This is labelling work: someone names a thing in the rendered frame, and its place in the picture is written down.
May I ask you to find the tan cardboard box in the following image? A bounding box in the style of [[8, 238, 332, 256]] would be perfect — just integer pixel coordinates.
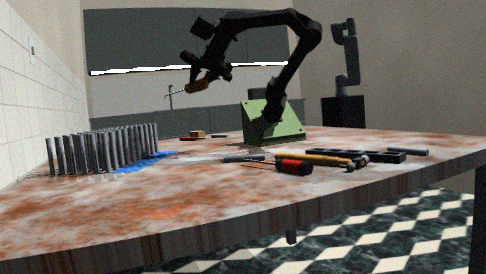
[[190, 131, 205, 138]]

